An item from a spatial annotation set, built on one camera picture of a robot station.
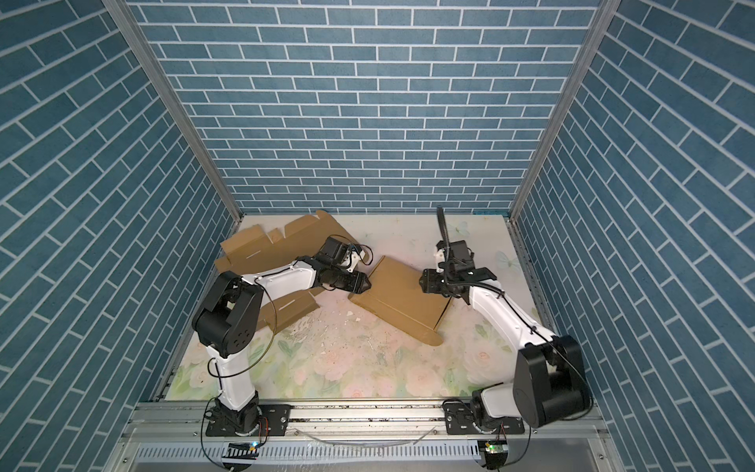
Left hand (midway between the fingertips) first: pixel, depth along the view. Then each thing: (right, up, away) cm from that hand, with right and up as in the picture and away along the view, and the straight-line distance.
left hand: (364, 284), depth 95 cm
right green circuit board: (+35, -39, -22) cm, 57 cm away
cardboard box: (-43, +11, +14) cm, 47 cm away
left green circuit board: (-28, -38, -23) cm, 53 cm away
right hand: (+19, +3, -8) cm, 21 cm away
